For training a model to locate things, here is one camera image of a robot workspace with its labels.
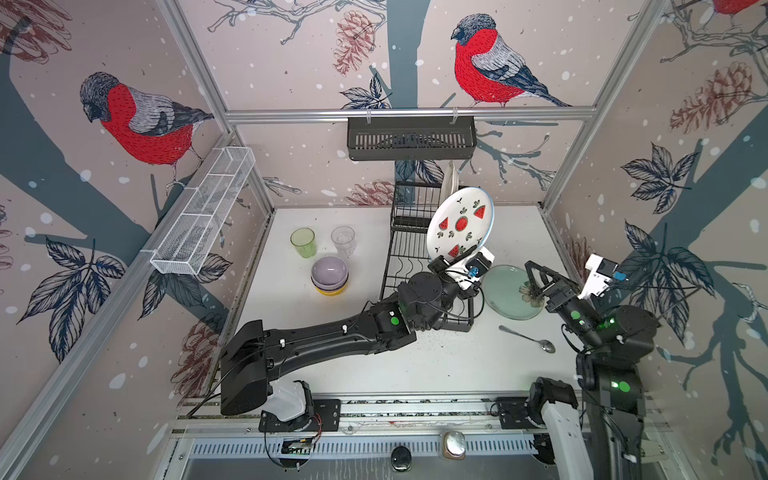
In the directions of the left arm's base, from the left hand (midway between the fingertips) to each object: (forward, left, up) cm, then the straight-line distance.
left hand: (476, 248), depth 60 cm
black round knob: (-33, +16, -29) cm, 46 cm away
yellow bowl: (+9, +36, -35) cm, 51 cm away
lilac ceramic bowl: (+15, +37, -32) cm, 52 cm away
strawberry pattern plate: (+11, +1, -4) cm, 12 cm away
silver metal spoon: (-6, -28, -39) cm, 48 cm away
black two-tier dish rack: (+26, +11, -36) cm, 46 cm away
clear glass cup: (+32, +35, -36) cm, 60 cm away
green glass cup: (+28, +48, -31) cm, 64 cm away
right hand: (-2, -12, -5) cm, 13 cm away
